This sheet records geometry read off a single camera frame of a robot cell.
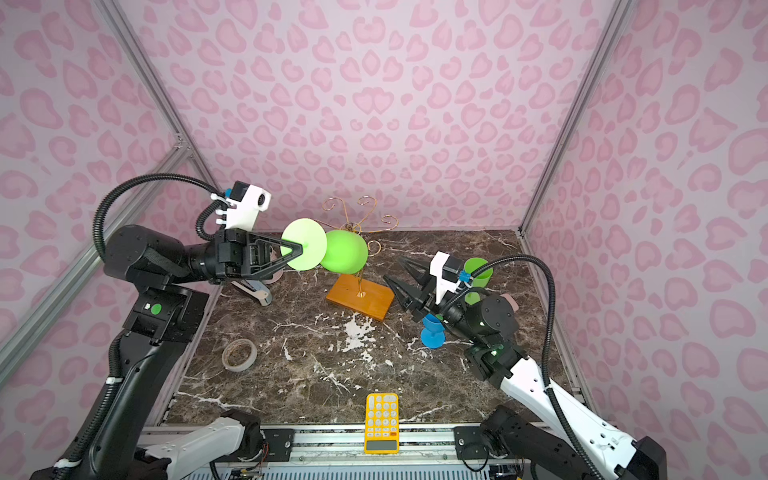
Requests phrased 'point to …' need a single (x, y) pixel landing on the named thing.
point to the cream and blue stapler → (256, 289)
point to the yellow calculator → (382, 424)
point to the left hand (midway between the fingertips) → (294, 257)
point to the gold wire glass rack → (365, 205)
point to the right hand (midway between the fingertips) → (392, 269)
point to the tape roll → (239, 355)
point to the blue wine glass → (433, 333)
